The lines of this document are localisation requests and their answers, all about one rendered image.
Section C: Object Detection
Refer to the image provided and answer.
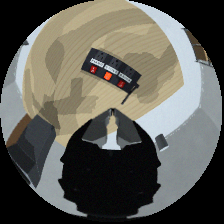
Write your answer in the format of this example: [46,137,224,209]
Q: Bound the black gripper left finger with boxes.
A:
[60,108,113,163]

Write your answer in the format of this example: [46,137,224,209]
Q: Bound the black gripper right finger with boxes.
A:
[113,108,161,168]

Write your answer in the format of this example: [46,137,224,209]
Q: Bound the black power strip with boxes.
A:
[81,48,142,105]

